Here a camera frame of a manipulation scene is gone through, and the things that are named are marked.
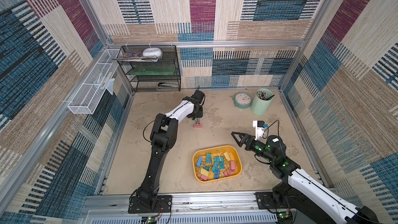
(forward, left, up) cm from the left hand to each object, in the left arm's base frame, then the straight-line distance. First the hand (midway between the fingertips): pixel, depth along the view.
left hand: (196, 113), depth 106 cm
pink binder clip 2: (-41, -3, +1) cm, 41 cm away
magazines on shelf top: (+17, +34, +33) cm, 50 cm away
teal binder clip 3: (-32, -12, +2) cm, 34 cm away
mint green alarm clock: (+10, -32, +2) cm, 34 cm away
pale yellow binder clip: (-39, -4, +4) cm, 40 cm away
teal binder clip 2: (-35, -10, -1) cm, 36 cm away
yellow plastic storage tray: (-35, -20, +3) cm, 40 cm away
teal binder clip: (-31, -7, +1) cm, 32 cm away
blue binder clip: (-39, -10, 0) cm, 40 cm away
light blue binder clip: (-33, -1, 0) cm, 33 cm away
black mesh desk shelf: (+23, +30, +21) cm, 43 cm away
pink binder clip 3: (-39, -16, 0) cm, 42 cm away
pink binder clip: (-10, -1, 0) cm, 10 cm away
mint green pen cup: (-2, -40, +13) cm, 42 cm away
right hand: (-26, -19, +18) cm, 37 cm away
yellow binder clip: (-30, -17, +1) cm, 34 cm away
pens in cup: (+1, -40, +16) cm, 43 cm away
